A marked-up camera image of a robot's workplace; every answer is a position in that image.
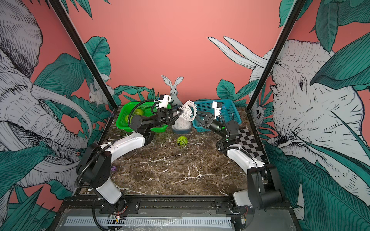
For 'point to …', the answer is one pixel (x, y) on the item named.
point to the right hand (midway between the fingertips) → (192, 115)
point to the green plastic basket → (127, 110)
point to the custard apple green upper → (138, 111)
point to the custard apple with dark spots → (182, 141)
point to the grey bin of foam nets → (182, 126)
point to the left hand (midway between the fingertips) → (181, 114)
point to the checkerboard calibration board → (247, 141)
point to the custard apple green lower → (126, 117)
